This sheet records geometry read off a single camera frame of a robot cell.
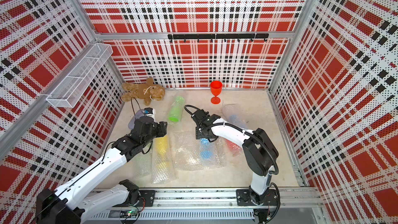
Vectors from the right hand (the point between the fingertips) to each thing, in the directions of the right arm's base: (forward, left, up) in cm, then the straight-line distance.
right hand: (207, 134), depth 88 cm
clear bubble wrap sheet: (-9, +8, -6) cm, 14 cm away
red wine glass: (+32, -6, +6) cm, 33 cm away
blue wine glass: (-13, 0, +6) cm, 15 cm away
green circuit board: (-37, +35, -5) cm, 51 cm away
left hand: (+1, +22, +11) cm, 24 cm away
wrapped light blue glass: (+18, -20, -6) cm, 28 cm away
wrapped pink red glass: (-9, -14, 0) cm, 17 cm away
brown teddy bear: (+35, +43, 0) cm, 55 cm away
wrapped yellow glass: (-20, +22, +1) cm, 30 cm away
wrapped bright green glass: (+19, +21, -2) cm, 28 cm away
